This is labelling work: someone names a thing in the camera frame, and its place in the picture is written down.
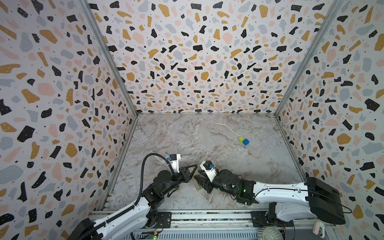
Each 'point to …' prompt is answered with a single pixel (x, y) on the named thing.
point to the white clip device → (319, 229)
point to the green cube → (240, 139)
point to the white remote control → (197, 186)
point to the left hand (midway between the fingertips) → (197, 166)
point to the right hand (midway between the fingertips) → (195, 173)
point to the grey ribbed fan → (270, 232)
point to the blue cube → (246, 142)
